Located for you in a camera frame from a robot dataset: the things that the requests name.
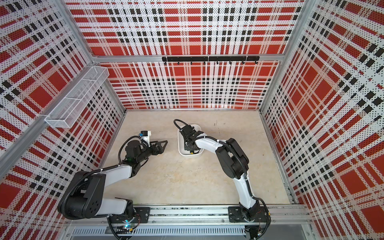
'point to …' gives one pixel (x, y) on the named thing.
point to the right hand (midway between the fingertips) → (190, 146)
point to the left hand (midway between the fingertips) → (163, 144)
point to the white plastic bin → (181, 150)
